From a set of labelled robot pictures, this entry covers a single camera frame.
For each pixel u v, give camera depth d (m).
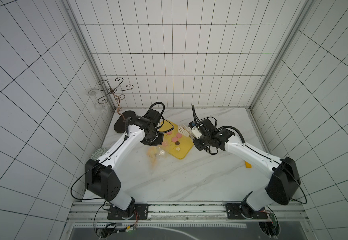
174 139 1.01
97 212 0.70
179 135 1.00
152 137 0.66
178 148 0.95
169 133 0.70
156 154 0.87
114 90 0.88
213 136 0.60
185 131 0.85
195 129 0.73
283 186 0.41
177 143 0.98
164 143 0.70
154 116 0.63
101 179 0.42
